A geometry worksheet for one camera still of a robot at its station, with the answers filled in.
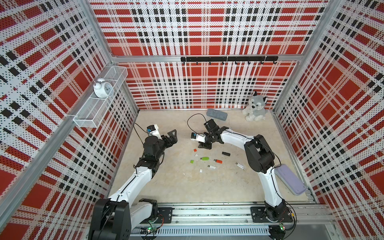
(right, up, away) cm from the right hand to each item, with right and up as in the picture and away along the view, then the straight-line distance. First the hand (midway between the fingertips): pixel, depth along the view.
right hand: (202, 141), depth 99 cm
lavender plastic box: (+53, -23, -14) cm, 59 cm away
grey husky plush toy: (+39, +22, +7) cm, 45 cm away
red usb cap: (-5, -6, 0) cm, 8 cm away
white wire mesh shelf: (-66, +22, -8) cm, 70 cm away
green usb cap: (-7, -12, -6) cm, 15 cm away
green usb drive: (+1, -10, -5) cm, 11 cm away
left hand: (-17, +7, -14) cm, 24 cm away
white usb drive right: (+23, -14, -8) cm, 28 cm away
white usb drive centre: (+6, -15, -8) cm, 18 cm away
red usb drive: (+10, -12, -5) cm, 16 cm away
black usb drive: (+15, -7, -3) cm, 17 cm away
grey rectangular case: (+11, +20, +16) cm, 28 cm away
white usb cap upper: (-4, -8, -3) cm, 10 cm away
